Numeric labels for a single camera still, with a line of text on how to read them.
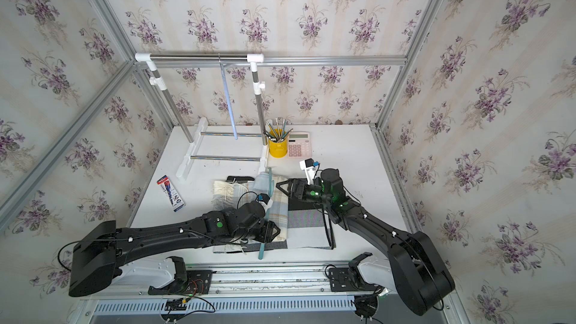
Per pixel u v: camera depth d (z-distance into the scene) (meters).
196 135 1.11
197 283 0.73
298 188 0.69
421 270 0.41
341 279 0.73
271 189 0.84
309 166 0.74
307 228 0.85
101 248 0.46
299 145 1.11
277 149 1.03
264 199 0.71
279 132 1.04
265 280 0.75
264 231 0.68
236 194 0.91
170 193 0.93
